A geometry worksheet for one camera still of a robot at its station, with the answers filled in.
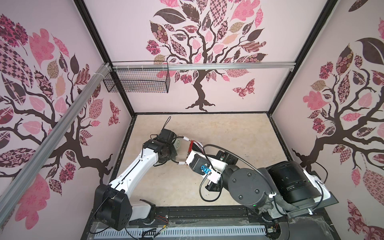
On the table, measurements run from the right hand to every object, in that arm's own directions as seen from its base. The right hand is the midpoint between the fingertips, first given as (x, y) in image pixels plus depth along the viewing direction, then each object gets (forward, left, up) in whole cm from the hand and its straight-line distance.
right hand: (202, 151), depth 42 cm
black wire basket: (+73, +36, -24) cm, 85 cm away
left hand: (+18, +16, -37) cm, 44 cm away
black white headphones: (+22, +3, -32) cm, 39 cm away
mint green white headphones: (+31, +14, -43) cm, 55 cm away
